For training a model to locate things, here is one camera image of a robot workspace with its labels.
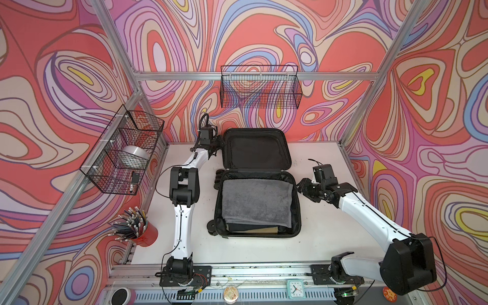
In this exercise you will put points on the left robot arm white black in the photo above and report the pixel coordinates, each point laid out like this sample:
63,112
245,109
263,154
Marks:
184,193

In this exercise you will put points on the red pen cup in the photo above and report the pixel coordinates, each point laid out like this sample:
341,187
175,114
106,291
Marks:
133,225

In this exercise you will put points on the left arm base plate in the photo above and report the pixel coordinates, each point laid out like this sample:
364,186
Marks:
201,277

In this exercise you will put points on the black wire basket back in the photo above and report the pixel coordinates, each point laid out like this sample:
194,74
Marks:
260,86

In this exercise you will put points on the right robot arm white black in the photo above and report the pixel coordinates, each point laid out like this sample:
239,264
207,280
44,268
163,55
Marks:
409,260

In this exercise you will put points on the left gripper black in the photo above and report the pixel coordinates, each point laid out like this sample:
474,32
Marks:
221,141

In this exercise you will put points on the round orange sticker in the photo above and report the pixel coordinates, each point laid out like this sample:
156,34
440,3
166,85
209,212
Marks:
389,295

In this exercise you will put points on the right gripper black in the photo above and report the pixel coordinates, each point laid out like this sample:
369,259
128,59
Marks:
303,189

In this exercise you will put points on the black round speaker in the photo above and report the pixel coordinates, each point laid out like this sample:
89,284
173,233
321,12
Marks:
123,296

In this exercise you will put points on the black wire basket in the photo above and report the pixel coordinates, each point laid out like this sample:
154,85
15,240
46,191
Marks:
260,86
105,169

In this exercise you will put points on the black wire basket left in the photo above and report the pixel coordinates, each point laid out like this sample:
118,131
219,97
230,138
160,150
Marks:
105,169

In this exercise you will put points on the black suitcase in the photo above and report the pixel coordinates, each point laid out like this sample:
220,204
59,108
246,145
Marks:
255,153

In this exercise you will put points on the black t-shirt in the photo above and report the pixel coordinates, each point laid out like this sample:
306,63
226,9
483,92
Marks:
241,228

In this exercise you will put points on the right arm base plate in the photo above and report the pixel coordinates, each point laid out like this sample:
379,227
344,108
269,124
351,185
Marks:
322,273

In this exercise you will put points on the small black device in basket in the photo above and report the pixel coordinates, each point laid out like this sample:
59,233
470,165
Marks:
135,179

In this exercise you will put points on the khaki shorts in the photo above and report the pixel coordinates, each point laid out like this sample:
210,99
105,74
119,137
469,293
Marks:
263,231

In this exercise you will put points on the small teal clock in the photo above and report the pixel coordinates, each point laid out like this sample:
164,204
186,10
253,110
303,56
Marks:
295,289

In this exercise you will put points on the grey towel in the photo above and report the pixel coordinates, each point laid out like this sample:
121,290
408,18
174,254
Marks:
257,202

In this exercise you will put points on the round beige badge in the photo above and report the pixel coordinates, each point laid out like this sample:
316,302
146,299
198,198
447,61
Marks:
230,294

